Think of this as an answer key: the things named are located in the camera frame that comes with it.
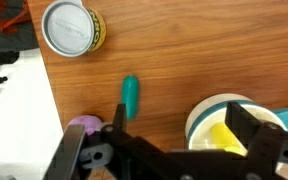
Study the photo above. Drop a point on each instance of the green oblong toy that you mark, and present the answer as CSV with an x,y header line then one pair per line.
x,y
130,96

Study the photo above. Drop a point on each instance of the purple ball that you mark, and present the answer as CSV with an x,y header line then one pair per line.
x,y
84,124

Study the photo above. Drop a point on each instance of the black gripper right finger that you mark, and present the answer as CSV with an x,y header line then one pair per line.
x,y
240,121

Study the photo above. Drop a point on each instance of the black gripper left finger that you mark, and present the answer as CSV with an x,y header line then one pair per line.
x,y
120,116

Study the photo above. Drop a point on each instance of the yellow corn can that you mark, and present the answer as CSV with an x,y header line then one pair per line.
x,y
72,28

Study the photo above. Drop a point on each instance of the brown cardboard panel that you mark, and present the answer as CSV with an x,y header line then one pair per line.
x,y
99,173

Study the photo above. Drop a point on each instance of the yellow toy piece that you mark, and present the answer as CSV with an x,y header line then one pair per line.
x,y
222,135

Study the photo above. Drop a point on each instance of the cream bowl teal stripe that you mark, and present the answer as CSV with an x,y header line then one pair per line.
x,y
204,116

